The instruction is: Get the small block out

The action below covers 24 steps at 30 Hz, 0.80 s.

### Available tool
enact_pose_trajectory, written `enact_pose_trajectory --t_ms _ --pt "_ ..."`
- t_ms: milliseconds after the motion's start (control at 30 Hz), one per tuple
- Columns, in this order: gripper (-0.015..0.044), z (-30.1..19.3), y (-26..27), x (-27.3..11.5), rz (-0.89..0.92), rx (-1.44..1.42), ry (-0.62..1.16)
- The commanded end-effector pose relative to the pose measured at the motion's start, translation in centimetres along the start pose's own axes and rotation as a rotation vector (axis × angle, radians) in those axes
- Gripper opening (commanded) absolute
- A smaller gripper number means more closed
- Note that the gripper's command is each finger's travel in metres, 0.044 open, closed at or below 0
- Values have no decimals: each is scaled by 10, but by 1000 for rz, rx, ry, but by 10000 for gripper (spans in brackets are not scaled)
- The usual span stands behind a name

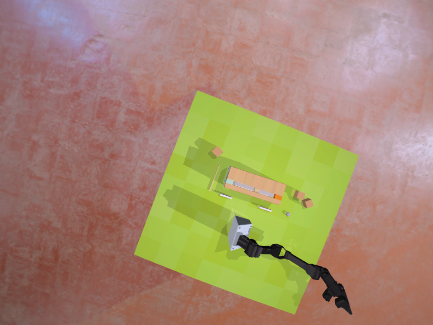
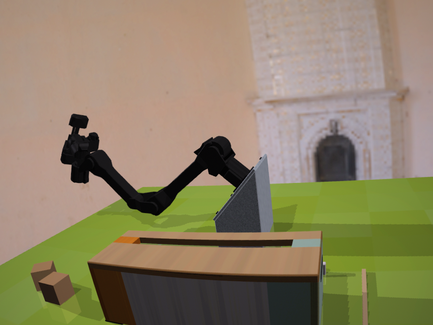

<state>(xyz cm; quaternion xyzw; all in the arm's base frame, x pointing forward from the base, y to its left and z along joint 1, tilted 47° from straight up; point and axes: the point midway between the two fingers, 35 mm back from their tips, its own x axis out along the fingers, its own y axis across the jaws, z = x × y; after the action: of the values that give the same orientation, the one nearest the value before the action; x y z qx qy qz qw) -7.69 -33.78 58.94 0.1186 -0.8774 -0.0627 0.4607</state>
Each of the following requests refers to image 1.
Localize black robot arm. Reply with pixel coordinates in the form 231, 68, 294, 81
236, 235, 335, 302

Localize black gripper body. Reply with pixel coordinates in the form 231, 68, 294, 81
327, 281, 348, 308

